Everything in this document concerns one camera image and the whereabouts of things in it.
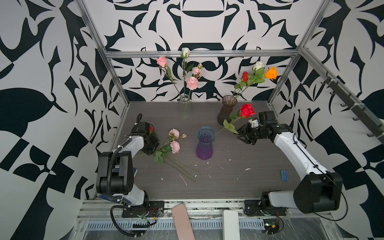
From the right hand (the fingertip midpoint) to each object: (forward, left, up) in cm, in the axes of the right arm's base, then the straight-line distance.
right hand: (236, 132), depth 80 cm
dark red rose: (+16, +52, -18) cm, 57 cm away
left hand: (+2, +44, -14) cm, 47 cm away
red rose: (+26, -8, +13) cm, 31 cm away
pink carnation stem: (-5, +42, -16) cm, 45 cm away
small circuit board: (-39, -13, -20) cm, 46 cm away
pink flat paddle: (-38, +28, -18) cm, 51 cm away
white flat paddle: (-40, +7, -13) cm, 43 cm away
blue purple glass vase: (-1, +16, -1) cm, 16 cm away
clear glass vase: (+23, +28, -5) cm, 36 cm away
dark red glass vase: (+25, 0, -2) cm, 25 cm away
